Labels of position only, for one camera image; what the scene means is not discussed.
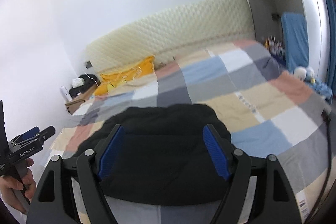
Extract wooden nightstand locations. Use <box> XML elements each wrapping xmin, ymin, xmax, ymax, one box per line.
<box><xmin>65</xmin><ymin>85</ymin><xmax>97</xmax><ymax>115</ymax></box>

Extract black puffer jacket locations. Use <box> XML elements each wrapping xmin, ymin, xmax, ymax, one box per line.
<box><xmin>76</xmin><ymin>104</ymin><xmax>231</xmax><ymax>206</ymax></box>

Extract checkered patchwork bed quilt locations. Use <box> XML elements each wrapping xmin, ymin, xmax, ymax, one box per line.
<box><xmin>48</xmin><ymin>40</ymin><xmax>335</xmax><ymax>220</ymax></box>

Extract blue covered chair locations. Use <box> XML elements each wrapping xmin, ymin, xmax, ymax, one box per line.
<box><xmin>281</xmin><ymin>12</ymin><xmax>309</xmax><ymax>72</ymax></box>

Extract white plush toy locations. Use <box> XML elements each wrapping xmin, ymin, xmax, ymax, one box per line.
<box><xmin>293</xmin><ymin>67</ymin><xmax>315</xmax><ymax>84</ymax></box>

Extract person's left hand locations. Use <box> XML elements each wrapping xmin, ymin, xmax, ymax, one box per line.
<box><xmin>1</xmin><ymin>158</ymin><xmax>37</xmax><ymax>214</ymax></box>

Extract yellow pillow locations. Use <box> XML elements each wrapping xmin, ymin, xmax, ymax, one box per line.
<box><xmin>94</xmin><ymin>56</ymin><xmax>155</xmax><ymax>96</ymax></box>

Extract white bottle on nightstand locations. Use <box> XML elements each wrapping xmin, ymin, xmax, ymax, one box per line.
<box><xmin>60</xmin><ymin>86</ymin><xmax>72</xmax><ymax>102</ymax></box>

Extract bottles on side shelf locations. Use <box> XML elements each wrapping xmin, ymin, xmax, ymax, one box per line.
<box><xmin>264</xmin><ymin>36</ymin><xmax>285</xmax><ymax>57</ymax></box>

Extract cream quilted headboard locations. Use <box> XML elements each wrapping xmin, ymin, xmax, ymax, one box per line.
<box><xmin>85</xmin><ymin>0</ymin><xmax>255</xmax><ymax>73</ymax></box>

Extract white tissue box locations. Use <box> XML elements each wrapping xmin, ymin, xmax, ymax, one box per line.
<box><xmin>72</xmin><ymin>77</ymin><xmax>85</xmax><ymax>89</ymax></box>

